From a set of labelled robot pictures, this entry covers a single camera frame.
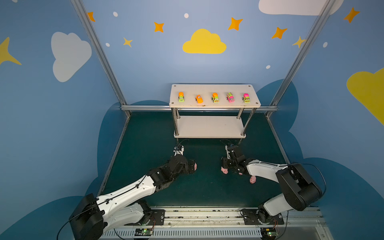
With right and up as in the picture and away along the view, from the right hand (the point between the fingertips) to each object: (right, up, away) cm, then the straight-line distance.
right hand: (225, 158), depth 95 cm
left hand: (-22, +1, -15) cm, 27 cm away
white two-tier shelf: (-7, +21, +12) cm, 25 cm away
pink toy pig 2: (-1, -6, -6) cm, 9 cm away
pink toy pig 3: (+15, -10, -9) cm, 20 cm away
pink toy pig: (-19, -4, -4) cm, 20 cm away
